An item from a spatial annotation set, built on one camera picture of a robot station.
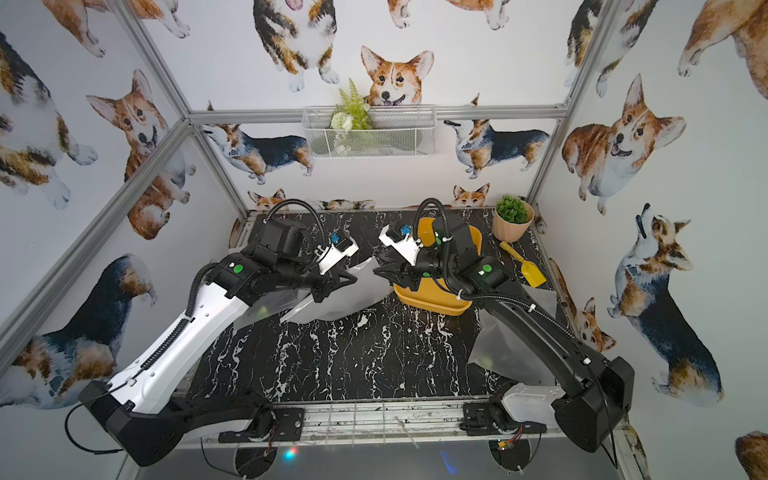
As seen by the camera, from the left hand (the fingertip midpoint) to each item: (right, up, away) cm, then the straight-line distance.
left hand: (356, 274), depth 68 cm
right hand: (+5, +3, -2) cm, 6 cm away
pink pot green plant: (+48, +15, +35) cm, 61 cm away
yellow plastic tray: (+19, -9, +23) cm, 31 cm away
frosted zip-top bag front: (+37, -22, +13) cm, 45 cm away
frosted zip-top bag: (+2, -5, +6) cm, 8 cm away
